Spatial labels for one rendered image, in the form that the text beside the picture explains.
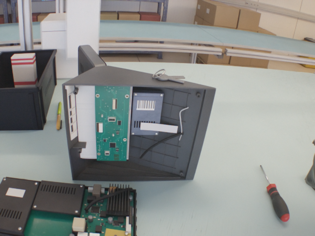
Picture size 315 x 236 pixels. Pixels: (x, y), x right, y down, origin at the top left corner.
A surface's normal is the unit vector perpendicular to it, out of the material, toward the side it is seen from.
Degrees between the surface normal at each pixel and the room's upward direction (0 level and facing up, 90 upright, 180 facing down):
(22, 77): 90
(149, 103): 90
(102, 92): 90
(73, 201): 0
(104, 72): 0
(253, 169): 0
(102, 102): 90
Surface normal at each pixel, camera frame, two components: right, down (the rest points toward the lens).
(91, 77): 0.09, -0.85
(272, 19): 0.19, 0.53
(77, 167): 0.90, 0.29
